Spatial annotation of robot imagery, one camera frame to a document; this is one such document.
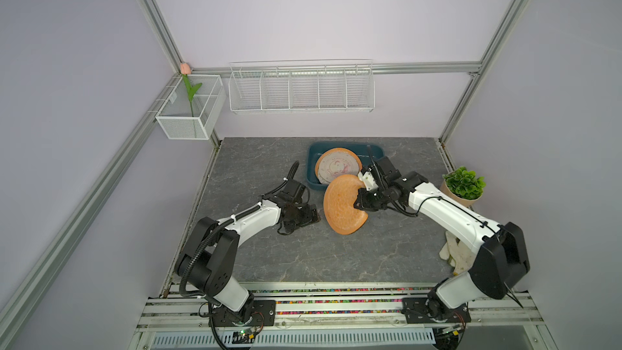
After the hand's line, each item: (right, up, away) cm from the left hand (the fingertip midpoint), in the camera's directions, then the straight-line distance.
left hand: (312, 223), depth 88 cm
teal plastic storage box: (+29, +27, +22) cm, 45 cm away
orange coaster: (+10, +28, +25) cm, 38 cm away
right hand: (+15, +8, -5) cm, 18 cm away
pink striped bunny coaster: (+11, +23, +21) cm, 32 cm away
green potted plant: (+55, +14, -1) cm, 57 cm away
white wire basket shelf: (-3, +55, +14) cm, 57 cm away
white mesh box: (-45, +43, +2) cm, 62 cm away
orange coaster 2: (+10, +4, -2) cm, 11 cm away
